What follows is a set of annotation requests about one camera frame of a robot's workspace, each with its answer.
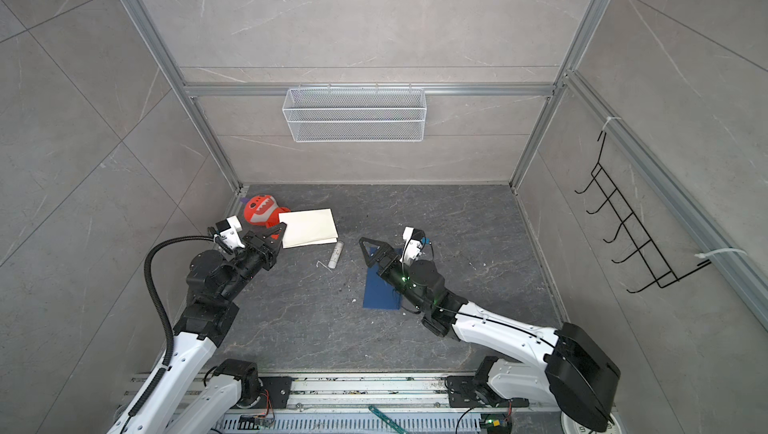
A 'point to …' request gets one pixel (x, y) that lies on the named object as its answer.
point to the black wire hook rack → (645, 248)
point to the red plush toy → (263, 210)
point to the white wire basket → (356, 115)
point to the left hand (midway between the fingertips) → (286, 219)
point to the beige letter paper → (308, 228)
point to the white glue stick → (336, 255)
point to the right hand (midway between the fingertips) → (365, 246)
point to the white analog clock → (570, 426)
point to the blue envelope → (378, 292)
